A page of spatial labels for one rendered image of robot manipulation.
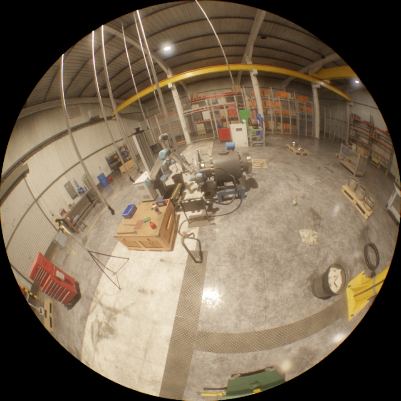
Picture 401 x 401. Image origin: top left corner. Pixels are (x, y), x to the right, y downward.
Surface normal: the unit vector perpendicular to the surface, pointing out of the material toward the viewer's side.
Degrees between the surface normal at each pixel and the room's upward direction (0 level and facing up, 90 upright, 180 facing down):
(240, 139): 90
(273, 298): 0
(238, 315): 0
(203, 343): 0
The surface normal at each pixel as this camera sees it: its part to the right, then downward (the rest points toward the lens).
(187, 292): -0.22, -0.76
